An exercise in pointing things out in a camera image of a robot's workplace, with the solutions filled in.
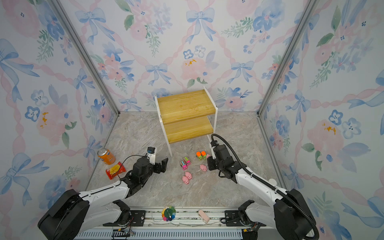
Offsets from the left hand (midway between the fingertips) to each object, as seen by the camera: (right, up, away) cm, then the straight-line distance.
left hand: (161, 156), depth 86 cm
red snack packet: (-28, -9, 0) cm, 29 cm away
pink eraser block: (+24, -27, -14) cm, 38 cm away
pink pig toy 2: (+16, -11, 0) cm, 19 cm away
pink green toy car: (+15, -4, +5) cm, 16 cm away
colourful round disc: (+6, -27, -12) cm, 30 cm away
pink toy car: (+13, -6, +3) cm, 15 cm away
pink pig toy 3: (+14, -14, -1) cm, 20 cm away
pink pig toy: (+25, -8, +4) cm, 26 cm away
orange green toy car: (+22, -1, +8) cm, 24 cm away
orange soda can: (-31, 0, -1) cm, 31 cm away
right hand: (+28, -1, 0) cm, 28 cm away
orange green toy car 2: (+25, -1, +8) cm, 26 cm away
